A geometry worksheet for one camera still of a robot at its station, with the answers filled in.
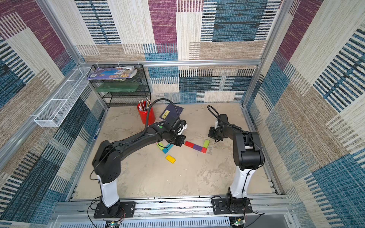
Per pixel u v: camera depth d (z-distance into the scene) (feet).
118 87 3.26
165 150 3.08
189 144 3.16
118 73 2.68
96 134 3.55
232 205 2.20
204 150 3.09
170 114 3.74
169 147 3.15
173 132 2.42
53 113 2.31
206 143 3.17
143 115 3.63
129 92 3.77
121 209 2.38
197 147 3.09
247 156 1.68
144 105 3.36
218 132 2.57
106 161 1.58
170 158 2.93
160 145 2.46
